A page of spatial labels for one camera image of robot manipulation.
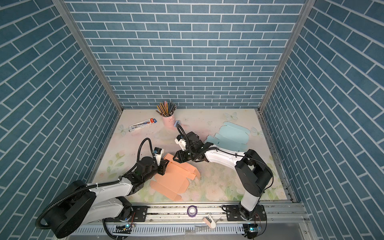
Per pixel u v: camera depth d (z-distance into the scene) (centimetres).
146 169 67
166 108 105
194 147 68
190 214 74
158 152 76
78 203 43
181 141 79
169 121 105
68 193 43
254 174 46
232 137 104
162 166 77
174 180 85
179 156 74
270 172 48
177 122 111
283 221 73
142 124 108
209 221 70
